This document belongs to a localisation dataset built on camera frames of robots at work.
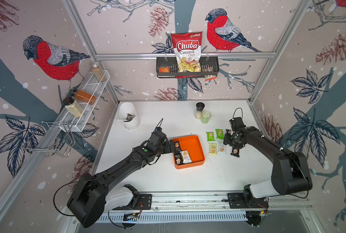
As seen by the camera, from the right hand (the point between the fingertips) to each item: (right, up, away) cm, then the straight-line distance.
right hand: (227, 141), depth 91 cm
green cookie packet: (-9, +1, +7) cm, 11 cm away
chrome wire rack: (-88, +7, -24) cm, 91 cm away
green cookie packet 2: (-2, +3, +7) cm, 8 cm away
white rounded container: (-68, +17, +13) cm, 71 cm away
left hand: (-35, +1, -7) cm, 36 cm away
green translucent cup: (-10, +16, +16) cm, 25 cm away
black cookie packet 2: (-32, -5, -1) cm, 32 cm away
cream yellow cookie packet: (-9, -6, +2) cm, 11 cm away
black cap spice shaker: (-15, +22, +12) cm, 30 cm away
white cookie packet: (-3, -5, +2) cm, 6 cm away
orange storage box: (-22, -2, +4) cm, 22 cm away
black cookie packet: (+5, -7, -1) cm, 9 cm away
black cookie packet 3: (-31, -10, -5) cm, 33 cm away
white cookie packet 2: (-26, -10, -4) cm, 28 cm away
